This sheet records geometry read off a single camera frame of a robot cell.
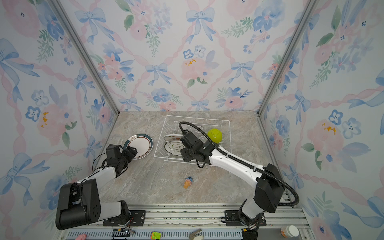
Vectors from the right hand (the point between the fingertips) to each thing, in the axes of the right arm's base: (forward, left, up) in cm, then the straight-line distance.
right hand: (187, 150), depth 81 cm
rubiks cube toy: (-37, +13, -13) cm, 41 cm away
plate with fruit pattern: (+11, +9, -3) cm, 15 cm away
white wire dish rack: (+27, +14, -12) cm, 33 cm away
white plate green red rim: (+14, +32, -14) cm, 38 cm away
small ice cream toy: (-12, 0, -13) cm, 18 cm away
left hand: (+5, +34, -9) cm, 36 cm away
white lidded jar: (-35, -46, -9) cm, 58 cm away
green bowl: (+18, -17, -10) cm, 27 cm away
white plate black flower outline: (+6, +9, -7) cm, 12 cm away
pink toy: (-38, +47, -13) cm, 62 cm away
